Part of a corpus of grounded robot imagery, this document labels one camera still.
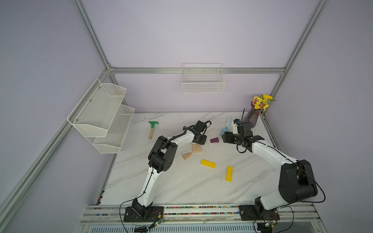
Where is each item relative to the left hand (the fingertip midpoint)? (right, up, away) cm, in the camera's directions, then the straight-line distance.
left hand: (201, 140), depth 102 cm
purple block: (+10, 0, +1) cm, 10 cm away
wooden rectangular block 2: (-3, -6, -4) cm, 8 cm away
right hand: (+17, +3, -11) cm, 20 cm away
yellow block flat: (+4, -14, -11) cm, 18 cm away
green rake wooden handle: (-37, +8, +5) cm, 38 cm away
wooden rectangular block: (-4, -3, -4) cm, 6 cm away
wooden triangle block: (-10, -9, -8) cm, 16 cm away
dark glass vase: (+37, +18, -1) cm, 41 cm away
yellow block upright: (+16, -18, -15) cm, 29 cm away
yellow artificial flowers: (+38, +27, -11) cm, 48 cm away
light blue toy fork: (+20, +8, +7) cm, 22 cm away
